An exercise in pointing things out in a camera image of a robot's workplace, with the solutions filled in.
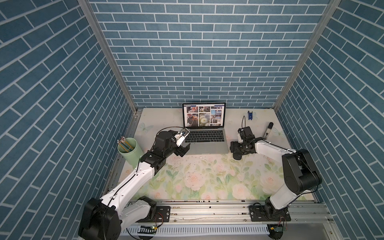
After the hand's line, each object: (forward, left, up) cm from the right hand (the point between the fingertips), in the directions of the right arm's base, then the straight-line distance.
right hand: (236, 147), depth 96 cm
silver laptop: (+17, +21, +4) cm, 27 cm away
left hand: (-6, +31, +17) cm, 36 cm away
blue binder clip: (+31, -13, 0) cm, 34 cm away
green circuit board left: (-47, +46, -6) cm, 66 cm away
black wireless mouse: (-6, 0, -1) cm, 6 cm away
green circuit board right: (-42, -16, -5) cm, 45 cm away
